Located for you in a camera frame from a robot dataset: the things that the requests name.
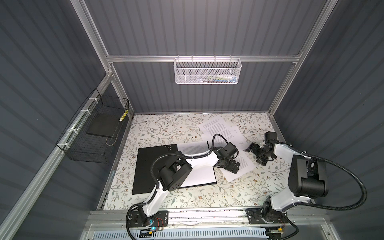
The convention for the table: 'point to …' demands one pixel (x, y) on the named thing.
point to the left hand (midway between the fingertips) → (232, 166)
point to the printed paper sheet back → (208, 131)
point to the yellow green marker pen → (123, 115)
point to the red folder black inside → (148, 166)
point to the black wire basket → (91, 135)
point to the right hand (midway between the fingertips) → (253, 155)
